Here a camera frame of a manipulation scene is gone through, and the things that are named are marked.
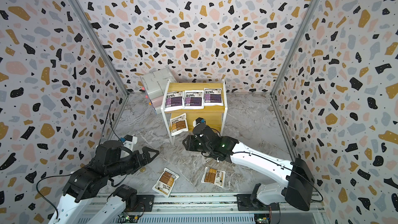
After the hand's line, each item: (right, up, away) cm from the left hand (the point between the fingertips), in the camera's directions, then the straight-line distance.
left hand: (155, 156), depth 66 cm
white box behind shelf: (-11, +37, +31) cm, 50 cm away
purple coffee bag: (+7, +24, +4) cm, 25 cm away
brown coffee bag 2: (+1, -17, +12) cm, 21 cm away
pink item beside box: (-10, +25, +33) cm, 42 cm away
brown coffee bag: (+7, +12, +15) cm, 21 cm away
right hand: (+11, +4, +6) cm, 14 cm away
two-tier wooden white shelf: (+26, +16, +23) cm, 39 cm away
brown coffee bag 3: (+25, -15, +13) cm, 32 cm away
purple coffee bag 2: (+16, +25, +5) cm, 30 cm away
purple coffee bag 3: (+25, +26, +7) cm, 37 cm away
